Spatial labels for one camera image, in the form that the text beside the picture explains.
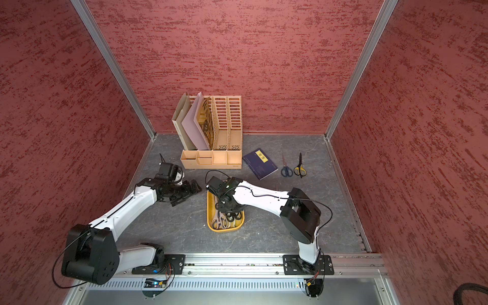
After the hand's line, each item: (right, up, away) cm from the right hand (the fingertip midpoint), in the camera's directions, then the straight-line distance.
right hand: (229, 212), depth 83 cm
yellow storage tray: (-3, -5, 0) cm, 6 cm away
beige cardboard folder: (-24, +42, +3) cm, 49 cm away
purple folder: (-20, +39, +10) cm, 45 cm away
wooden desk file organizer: (-10, +47, +34) cm, 59 cm away
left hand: (-17, +6, +2) cm, 18 cm away
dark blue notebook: (+15, +20, +24) cm, 35 cm away
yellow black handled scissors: (+37, +17, +20) cm, 46 cm away
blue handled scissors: (+30, +16, +21) cm, 40 cm away
